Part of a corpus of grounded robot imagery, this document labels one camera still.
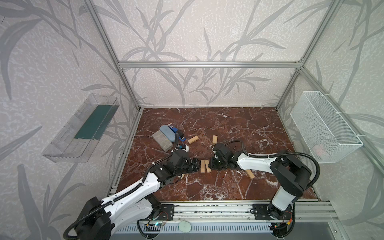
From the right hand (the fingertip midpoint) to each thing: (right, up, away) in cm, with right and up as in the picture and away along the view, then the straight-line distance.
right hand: (207, 161), depth 89 cm
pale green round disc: (-11, -24, -21) cm, 34 cm away
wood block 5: (+25, -6, -4) cm, 26 cm away
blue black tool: (-17, +13, +13) cm, 25 cm away
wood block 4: (+1, -4, -3) cm, 5 cm away
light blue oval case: (-27, +16, +14) cm, 34 cm away
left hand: (-5, +4, -9) cm, 11 cm away
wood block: (-9, +12, +13) cm, 20 cm away
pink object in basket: (+55, +10, -15) cm, 58 cm away
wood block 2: (+6, +12, +10) cm, 17 cm away
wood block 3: (-3, -3, 0) cm, 4 cm away
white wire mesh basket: (+51, +18, -27) cm, 60 cm away
